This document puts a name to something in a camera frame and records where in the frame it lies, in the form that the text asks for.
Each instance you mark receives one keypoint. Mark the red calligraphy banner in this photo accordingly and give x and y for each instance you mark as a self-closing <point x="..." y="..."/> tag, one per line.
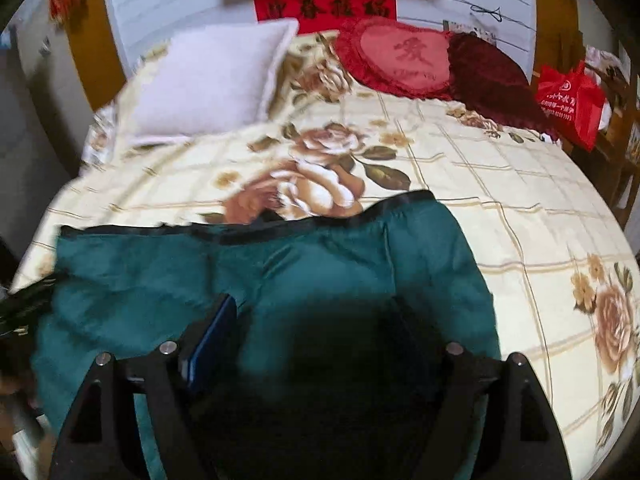
<point x="320" y="15"/>

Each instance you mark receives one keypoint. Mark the floral checked bed sheet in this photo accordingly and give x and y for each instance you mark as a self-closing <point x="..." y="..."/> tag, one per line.
<point x="562" y="274"/>

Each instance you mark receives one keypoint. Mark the red heart-shaped cushion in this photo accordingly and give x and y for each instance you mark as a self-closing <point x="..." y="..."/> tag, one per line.
<point x="395" y="58"/>

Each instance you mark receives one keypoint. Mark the white square pillow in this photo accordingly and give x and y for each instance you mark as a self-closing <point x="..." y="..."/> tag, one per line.
<point x="213" y="79"/>

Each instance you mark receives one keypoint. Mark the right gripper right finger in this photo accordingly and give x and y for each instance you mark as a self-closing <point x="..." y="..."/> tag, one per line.
<point x="474" y="414"/>

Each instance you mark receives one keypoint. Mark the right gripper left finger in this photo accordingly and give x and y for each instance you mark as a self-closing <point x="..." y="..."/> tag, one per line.
<point x="100" y="436"/>

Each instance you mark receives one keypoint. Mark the green quilted puffer jacket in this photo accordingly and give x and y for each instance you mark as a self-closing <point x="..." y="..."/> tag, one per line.
<point x="335" y="372"/>

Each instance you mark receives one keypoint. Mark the dark red velvet cushion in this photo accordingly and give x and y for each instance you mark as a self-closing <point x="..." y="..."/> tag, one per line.
<point x="487" y="81"/>

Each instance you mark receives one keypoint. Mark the wooden chair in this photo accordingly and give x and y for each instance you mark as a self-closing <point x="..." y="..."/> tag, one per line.
<point x="613" y="164"/>

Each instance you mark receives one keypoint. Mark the red plastic shopping bag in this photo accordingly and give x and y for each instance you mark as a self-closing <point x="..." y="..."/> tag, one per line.
<point x="573" y="102"/>

